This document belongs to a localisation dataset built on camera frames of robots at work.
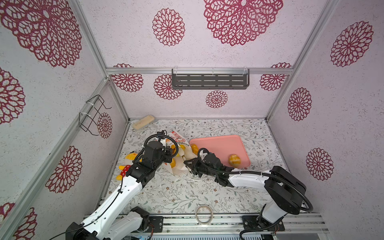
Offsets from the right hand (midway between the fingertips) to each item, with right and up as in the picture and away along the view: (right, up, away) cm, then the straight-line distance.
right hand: (182, 161), depth 79 cm
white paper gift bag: (-1, +4, +10) cm, 11 cm away
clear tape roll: (+12, -30, -4) cm, 33 cm away
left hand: (-7, +6, 0) cm, 10 cm away
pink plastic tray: (+27, +5, +27) cm, 39 cm away
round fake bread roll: (+31, -2, +13) cm, 34 cm away
